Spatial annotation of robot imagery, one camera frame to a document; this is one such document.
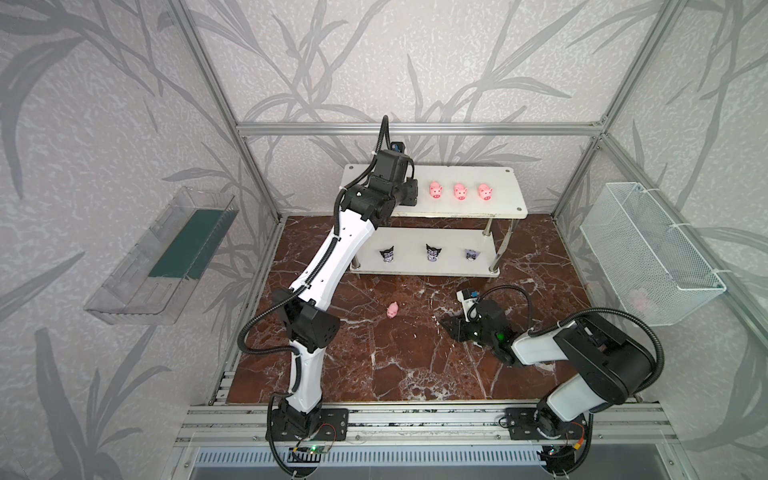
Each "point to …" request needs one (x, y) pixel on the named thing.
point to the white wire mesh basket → (657, 274)
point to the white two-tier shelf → (410, 256)
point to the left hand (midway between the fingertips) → (413, 175)
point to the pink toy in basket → (638, 298)
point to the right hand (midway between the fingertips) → (445, 312)
